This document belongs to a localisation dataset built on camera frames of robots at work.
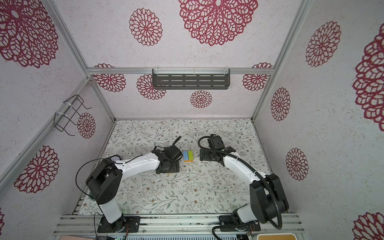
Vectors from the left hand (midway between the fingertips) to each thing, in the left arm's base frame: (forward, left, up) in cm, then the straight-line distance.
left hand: (170, 171), depth 90 cm
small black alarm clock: (+11, +35, +1) cm, 37 cm away
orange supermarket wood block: (+7, -11, -1) cm, 13 cm away
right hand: (+8, -23, +8) cm, 25 cm away
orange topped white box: (-34, -50, +4) cm, 60 cm away
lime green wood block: (+11, -12, 0) cm, 17 cm away
